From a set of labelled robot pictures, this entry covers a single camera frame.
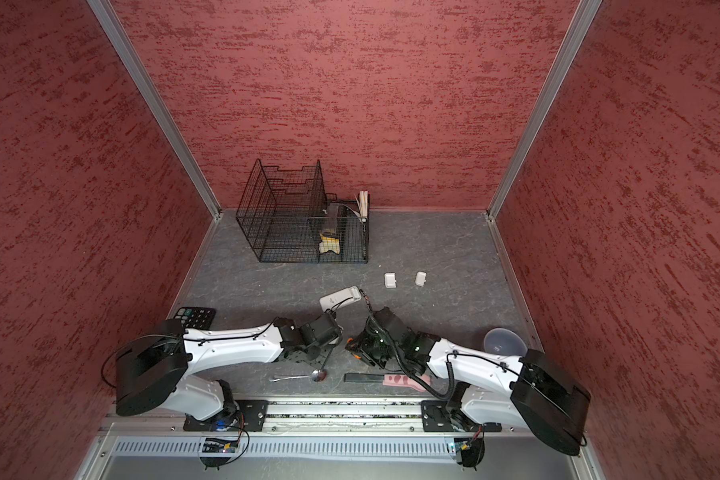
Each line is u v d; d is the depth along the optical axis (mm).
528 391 420
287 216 1170
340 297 953
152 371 418
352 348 772
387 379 776
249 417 746
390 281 1006
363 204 950
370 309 944
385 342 658
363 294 970
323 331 664
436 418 741
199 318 898
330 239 1063
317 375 789
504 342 824
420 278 1021
